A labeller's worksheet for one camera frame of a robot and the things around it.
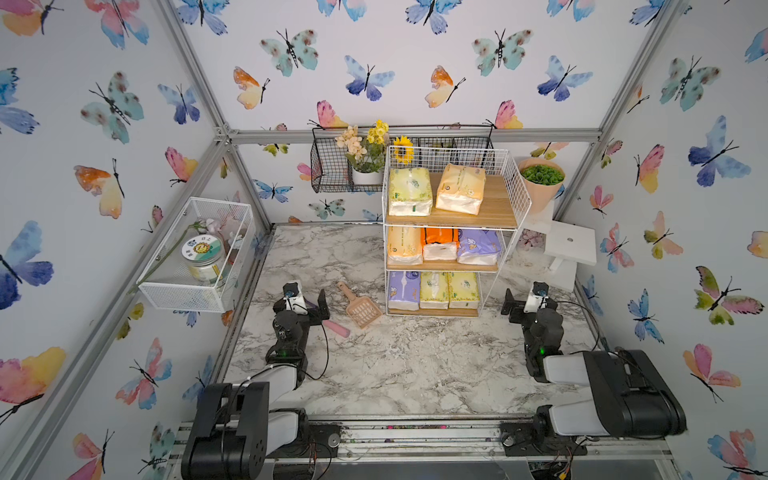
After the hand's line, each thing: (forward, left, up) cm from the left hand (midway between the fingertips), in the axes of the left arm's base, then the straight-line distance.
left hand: (310, 289), depth 87 cm
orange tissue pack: (+1, -36, +17) cm, 40 cm away
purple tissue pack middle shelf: (+1, -46, +16) cm, 49 cm away
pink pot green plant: (+21, -67, +22) cm, 73 cm away
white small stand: (+13, -78, +3) cm, 79 cm away
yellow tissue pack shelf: (+2, -28, +15) cm, 32 cm away
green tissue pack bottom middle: (+3, -37, -6) cm, 38 cm away
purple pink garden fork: (-6, -5, -12) cm, 14 cm away
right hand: (-1, -64, -1) cm, 64 cm away
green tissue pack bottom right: (+2, -46, -6) cm, 46 cm away
